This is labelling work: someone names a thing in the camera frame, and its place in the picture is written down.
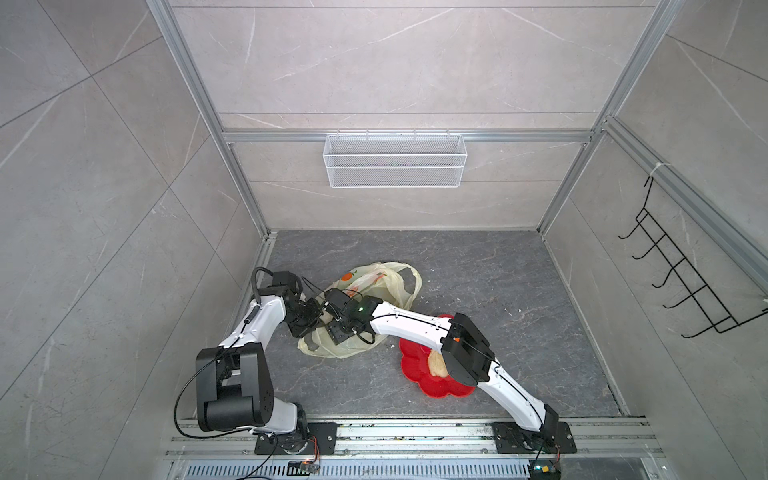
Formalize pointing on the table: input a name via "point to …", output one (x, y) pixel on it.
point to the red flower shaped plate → (415, 365)
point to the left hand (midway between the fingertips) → (323, 315)
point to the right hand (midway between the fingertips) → (340, 326)
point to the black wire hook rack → (721, 319)
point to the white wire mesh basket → (394, 161)
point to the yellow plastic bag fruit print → (397, 284)
